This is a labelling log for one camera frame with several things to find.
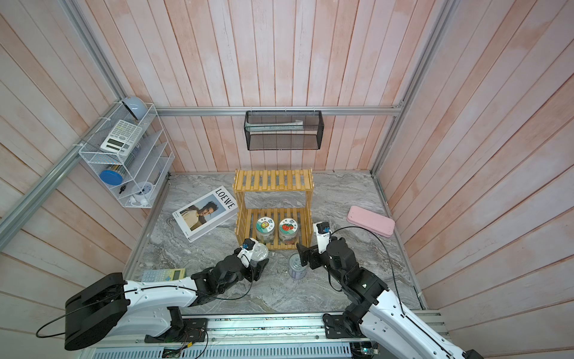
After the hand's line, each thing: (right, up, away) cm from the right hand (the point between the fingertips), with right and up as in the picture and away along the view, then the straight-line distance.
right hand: (308, 239), depth 76 cm
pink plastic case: (+30, +4, +22) cm, 38 cm away
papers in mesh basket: (-3, +44, +13) cm, 46 cm away
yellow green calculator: (-55, -15, +7) cm, 57 cm away
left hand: (-18, -8, +6) cm, 21 cm away
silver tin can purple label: (-4, -12, +3) cm, 13 cm away
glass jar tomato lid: (-7, +1, +10) cm, 12 cm away
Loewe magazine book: (-45, +6, +22) cm, 50 cm away
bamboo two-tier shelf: (-4, +21, +4) cm, 22 cm away
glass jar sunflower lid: (-16, +2, +10) cm, 19 cm away
